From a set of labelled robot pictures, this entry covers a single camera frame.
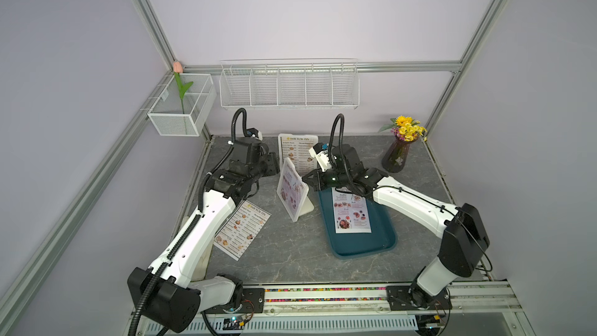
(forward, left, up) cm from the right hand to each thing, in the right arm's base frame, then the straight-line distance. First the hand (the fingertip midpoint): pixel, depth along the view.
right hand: (301, 178), depth 78 cm
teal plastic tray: (-16, -17, -21) cm, 31 cm away
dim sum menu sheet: (-9, +24, -22) cm, 34 cm away
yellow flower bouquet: (+21, -40, +3) cm, 45 cm away
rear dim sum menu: (+20, +2, -8) cm, 21 cm away
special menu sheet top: (+1, +4, -8) cm, 9 cm away
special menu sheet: (-2, -20, -22) cm, 30 cm away
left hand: (+4, +9, +6) cm, 12 cm away
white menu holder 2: (+21, +10, -7) cm, 24 cm away
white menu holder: (+1, -2, -22) cm, 22 cm away
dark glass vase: (+19, -40, -13) cm, 46 cm away
